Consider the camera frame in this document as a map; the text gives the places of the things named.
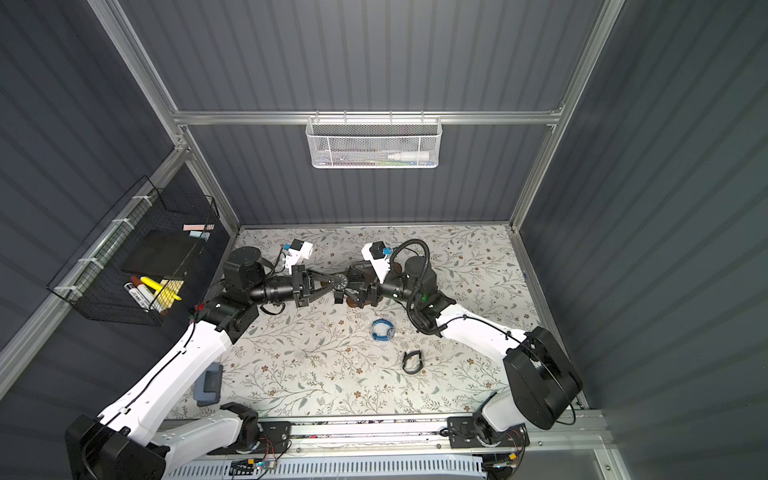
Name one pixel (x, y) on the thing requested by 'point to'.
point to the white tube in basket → (410, 156)
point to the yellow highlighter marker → (160, 288)
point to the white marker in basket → (133, 290)
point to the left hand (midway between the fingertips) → (338, 291)
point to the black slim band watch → (412, 363)
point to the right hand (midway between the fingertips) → (345, 281)
